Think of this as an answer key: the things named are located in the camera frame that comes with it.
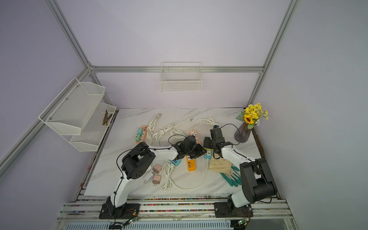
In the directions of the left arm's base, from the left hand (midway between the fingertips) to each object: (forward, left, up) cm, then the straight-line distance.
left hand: (205, 153), depth 93 cm
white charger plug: (-17, +34, +3) cm, 38 cm away
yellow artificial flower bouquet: (+12, -26, +25) cm, 38 cm away
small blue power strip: (-1, -2, 0) cm, 2 cm away
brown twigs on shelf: (+18, +68, +13) cm, 71 cm away
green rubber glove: (-16, -15, 0) cm, 22 cm away
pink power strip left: (+19, +44, +2) cm, 48 cm away
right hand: (+5, -2, +4) cm, 7 cm away
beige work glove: (-8, -8, 0) cm, 11 cm away
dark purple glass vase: (+11, -25, +5) cm, 28 cm away
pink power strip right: (+16, +7, 0) cm, 18 cm away
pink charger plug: (-17, +31, -1) cm, 35 cm away
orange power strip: (-8, +10, 0) cm, 13 cm away
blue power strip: (-7, +19, +1) cm, 20 cm away
